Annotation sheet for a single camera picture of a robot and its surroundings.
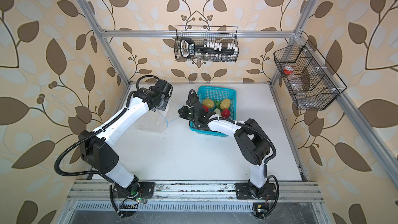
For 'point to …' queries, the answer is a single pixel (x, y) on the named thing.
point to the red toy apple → (225, 113)
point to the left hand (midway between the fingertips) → (158, 100)
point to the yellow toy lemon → (208, 102)
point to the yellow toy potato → (225, 103)
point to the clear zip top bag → (157, 121)
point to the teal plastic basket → (217, 93)
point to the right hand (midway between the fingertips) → (178, 111)
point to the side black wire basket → (312, 83)
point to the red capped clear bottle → (288, 71)
